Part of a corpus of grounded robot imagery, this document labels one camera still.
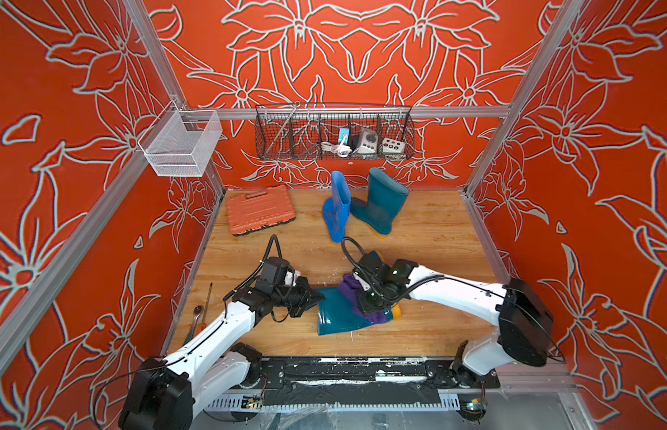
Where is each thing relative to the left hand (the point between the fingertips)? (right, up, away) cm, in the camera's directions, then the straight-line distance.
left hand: (326, 295), depth 77 cm
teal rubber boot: (+20, +30, +9) cm, 37 cm away
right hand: (+9, -5, +1) cm, 10 cm away
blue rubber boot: (+3, +25, +8) cm, 27 cm away
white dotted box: (+24, +48, +17) cm, 57 cm away
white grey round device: (+15, +48, +14) cm, 52 cm away
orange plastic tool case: (-32, +25, +30) cm, 50 cm away
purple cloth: (+7, +2, +3) cm, 8 cm away
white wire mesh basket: (-52, +49, +16) cm, 73 cm away
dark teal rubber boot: (+3, -5, -2) cm, 6 cm away
